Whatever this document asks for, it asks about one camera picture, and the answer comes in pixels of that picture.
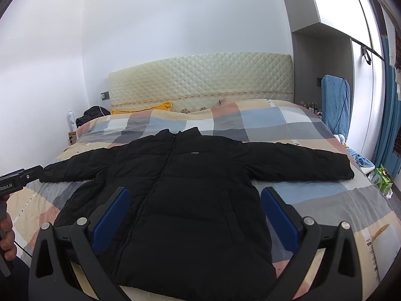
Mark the hanging clothes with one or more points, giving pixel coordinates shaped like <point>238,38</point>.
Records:
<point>394,61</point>

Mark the black clothes pile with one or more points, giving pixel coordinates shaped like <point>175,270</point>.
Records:
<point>91,114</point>

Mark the yellow pillow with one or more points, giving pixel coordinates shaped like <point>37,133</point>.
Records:
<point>166,106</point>

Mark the grey wall cabinet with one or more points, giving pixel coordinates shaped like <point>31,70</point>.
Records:
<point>326,37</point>

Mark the person left hand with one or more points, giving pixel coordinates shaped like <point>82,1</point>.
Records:
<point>7,242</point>

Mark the wall power outlet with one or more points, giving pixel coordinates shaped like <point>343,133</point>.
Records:
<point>105,96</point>

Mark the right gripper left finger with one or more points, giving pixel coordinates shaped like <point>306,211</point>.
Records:
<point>65,263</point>

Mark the white spray bottle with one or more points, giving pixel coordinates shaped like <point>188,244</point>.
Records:
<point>71,119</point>

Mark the blue curtain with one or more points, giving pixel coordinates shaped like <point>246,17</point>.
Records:
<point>384,153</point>

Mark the green snack package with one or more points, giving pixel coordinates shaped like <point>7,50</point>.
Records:
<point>382,180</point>

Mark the blue cloth on floor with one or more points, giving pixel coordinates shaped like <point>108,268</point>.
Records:
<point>359,159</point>

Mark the black clothes hanger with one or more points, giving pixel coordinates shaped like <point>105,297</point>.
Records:
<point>365,54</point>

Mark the blue towel on rack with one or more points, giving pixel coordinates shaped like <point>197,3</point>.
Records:
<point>336,104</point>

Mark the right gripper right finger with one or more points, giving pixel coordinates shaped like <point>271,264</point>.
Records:
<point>339,275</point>

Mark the black puffer jacket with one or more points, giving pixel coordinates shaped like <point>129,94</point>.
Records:
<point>195,228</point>

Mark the wooden nightstand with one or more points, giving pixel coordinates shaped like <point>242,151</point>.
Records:
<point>72,137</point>

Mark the plaid bed quilt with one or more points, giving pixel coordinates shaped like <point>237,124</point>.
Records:
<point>375,225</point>

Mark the cream quilted headboard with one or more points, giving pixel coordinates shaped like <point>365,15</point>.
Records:
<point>213,76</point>

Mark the floral pillow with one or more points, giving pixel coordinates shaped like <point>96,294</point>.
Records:
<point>201,105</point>

